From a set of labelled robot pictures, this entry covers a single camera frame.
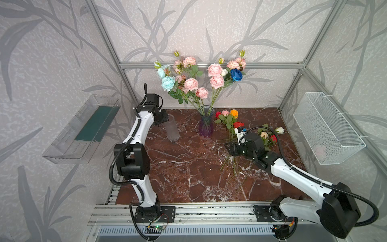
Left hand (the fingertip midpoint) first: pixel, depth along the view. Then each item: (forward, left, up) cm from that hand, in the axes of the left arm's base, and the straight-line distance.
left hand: (166, 113), depth 91 cm
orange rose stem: (+13, -46, -16) cm, 51 cm away
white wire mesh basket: (-27, -76, +16) cm, 82 cm away
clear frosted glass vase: (-6, -3, -11) cm, 13 cm away
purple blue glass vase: (-2, -25, -12) cm, 28 cm away
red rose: (-7, -70, -16) cm, 72 cm away
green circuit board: (-56, -2, -19) cm, 59 cm away
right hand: (-17, -37, -2) cm, 40 cm away
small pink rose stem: (+9, -39, -15) cm, 43 cm away
